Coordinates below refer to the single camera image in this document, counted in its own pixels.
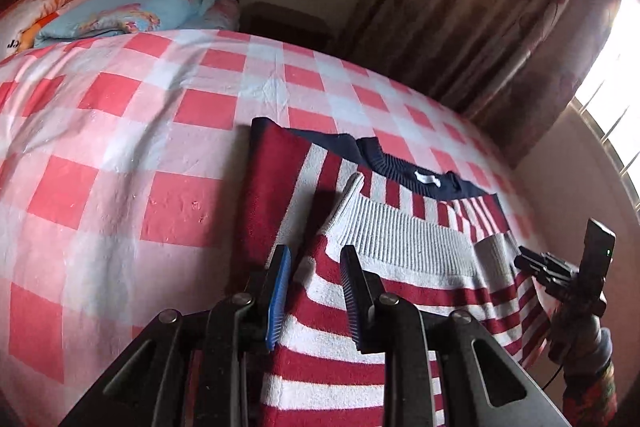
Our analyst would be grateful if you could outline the person's right forearm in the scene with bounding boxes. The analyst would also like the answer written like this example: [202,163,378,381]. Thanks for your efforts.
[547,327,621,427]

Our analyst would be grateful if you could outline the black cable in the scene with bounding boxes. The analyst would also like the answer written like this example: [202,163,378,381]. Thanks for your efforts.
[541,354,568,392]

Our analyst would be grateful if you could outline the red grey striped sweater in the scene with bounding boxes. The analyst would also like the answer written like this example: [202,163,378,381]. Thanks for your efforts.
[240,117,551,427]

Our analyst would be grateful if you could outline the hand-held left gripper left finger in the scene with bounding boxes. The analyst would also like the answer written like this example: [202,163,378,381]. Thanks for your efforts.
[55,245,293,427]

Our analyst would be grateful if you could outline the brown floral curtain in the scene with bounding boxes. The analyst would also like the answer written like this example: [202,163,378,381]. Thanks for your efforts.
[340,0,626,168]

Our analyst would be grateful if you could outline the light blue floral pillow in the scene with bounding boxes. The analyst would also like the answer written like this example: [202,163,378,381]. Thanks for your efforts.
[32,0,226,48]

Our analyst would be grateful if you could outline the orange floral pillow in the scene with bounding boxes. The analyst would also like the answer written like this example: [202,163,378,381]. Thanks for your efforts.
[0,0,101,55]

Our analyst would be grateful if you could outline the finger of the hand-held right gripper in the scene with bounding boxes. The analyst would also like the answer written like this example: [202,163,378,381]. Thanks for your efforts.
[519,246,572,277]
[513,256,557,288]

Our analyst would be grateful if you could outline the dark wooden nightstand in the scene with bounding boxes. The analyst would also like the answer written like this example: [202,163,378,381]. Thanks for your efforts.
[239,2,333,52]

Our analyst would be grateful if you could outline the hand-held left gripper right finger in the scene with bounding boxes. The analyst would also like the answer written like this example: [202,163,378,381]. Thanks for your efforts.
[339,245,571,427]

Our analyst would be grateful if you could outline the window with metal bars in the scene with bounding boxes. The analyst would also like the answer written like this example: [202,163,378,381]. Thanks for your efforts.
[570,0,640,212]

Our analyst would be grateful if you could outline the pink white checkered bed sheet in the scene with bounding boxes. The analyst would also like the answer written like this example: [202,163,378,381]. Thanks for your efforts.
[0,29,546,427]

